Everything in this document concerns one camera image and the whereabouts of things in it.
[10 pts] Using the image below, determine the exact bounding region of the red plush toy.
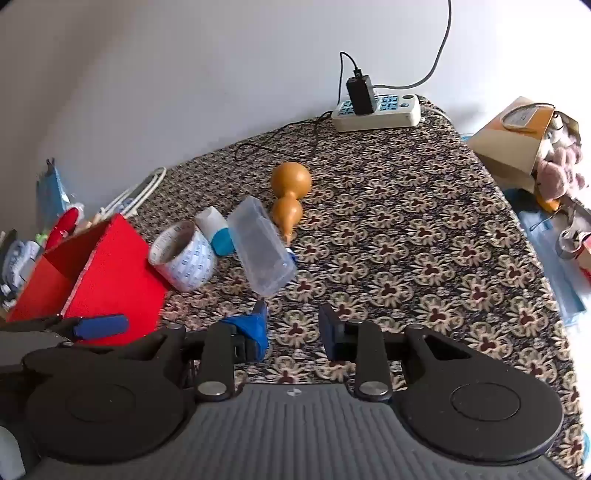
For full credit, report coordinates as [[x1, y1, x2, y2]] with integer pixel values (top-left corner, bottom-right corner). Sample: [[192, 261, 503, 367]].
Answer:
[[44, 207, 81, 252]]

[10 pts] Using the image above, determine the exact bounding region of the red cardboard box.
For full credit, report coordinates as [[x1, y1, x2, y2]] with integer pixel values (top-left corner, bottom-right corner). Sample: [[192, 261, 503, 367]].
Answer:
[[6, 213, 171, 347]]

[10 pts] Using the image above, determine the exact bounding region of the patterned white cup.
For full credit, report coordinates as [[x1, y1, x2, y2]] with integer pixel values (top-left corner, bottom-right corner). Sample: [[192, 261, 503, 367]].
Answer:
[[148, 220, 219, 293]]

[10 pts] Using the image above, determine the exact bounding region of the blue plastic folder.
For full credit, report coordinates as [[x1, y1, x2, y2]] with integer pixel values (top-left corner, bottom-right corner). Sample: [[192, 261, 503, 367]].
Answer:
[[517, 194, 591, 328]]

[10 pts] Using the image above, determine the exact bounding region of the orange gourd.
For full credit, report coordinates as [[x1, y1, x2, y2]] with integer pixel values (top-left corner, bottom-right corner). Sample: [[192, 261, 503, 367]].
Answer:
[[270, 161, 313, 245]]

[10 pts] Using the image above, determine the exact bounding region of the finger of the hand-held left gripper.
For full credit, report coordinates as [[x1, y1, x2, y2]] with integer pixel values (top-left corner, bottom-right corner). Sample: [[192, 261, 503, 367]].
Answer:
[[46, 315, 130, 346]]

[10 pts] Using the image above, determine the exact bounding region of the floral patterned tablecloth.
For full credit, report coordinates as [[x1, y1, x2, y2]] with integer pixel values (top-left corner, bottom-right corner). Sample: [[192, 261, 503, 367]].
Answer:
[[124, 95, 591, 478]]

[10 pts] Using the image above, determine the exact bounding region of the blue plastic bag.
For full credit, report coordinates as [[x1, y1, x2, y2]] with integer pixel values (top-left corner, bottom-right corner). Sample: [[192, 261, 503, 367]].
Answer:
[[36, 158, 75, 232]]

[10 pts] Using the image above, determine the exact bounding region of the white blue tube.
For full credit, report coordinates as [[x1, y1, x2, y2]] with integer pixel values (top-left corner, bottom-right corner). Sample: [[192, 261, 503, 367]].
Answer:
[[194, 206, 236, 256]]

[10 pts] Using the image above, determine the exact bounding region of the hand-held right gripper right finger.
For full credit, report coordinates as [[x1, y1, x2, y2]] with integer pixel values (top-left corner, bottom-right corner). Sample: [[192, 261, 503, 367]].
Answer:
[[318, 304, 472, 401]]

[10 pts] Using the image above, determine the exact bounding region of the pink plush toy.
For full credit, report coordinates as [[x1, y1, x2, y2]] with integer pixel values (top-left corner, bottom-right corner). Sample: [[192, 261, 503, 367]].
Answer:
[[536, 138, 591, 208]]

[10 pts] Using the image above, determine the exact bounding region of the clear plastic box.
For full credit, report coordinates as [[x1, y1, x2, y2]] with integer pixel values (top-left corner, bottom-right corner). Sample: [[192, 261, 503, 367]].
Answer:
[[226, 196, 298, 297]]

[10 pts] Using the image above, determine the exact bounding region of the coiled white cable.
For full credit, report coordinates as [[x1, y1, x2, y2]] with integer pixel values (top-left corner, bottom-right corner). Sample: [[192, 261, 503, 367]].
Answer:
[[99, 166, 167, 217]]

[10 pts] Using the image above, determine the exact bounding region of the grey power cord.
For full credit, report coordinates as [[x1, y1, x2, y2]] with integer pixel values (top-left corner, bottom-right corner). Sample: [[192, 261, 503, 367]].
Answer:
[[372, 0, 453, 90]]

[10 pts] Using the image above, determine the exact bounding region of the white power strip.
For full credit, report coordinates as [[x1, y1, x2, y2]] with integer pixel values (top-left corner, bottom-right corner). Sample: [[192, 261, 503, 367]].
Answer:
[[331, 95, 422, 133]]

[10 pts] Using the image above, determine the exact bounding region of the black charger cable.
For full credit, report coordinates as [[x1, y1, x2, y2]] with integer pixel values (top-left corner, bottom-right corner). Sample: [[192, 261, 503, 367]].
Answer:
[[235, 51, 365, 162]]

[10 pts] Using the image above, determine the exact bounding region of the silver metal clip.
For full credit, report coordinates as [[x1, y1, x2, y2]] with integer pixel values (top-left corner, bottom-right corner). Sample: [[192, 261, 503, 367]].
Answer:
[[558, 226, 591, 260]]

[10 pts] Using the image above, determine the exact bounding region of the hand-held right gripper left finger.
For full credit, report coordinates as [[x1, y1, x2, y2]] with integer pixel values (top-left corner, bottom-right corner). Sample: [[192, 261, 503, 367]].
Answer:
[[139, 299, 271, 401]]

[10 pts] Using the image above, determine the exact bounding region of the black charger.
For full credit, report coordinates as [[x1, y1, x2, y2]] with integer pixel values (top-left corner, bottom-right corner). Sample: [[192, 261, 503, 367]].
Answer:
[[346, 76, 378, 115]]

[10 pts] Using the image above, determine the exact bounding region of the tan cardboard box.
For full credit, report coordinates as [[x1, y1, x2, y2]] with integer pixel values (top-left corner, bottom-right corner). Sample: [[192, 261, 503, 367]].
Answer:
[[467, 96, 561, 192]]

